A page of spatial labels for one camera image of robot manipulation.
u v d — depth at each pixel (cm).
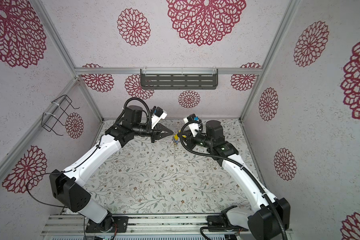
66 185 41
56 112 78
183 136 69
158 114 61
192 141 62
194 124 60
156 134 61
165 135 68
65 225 75
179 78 95
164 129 66
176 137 70
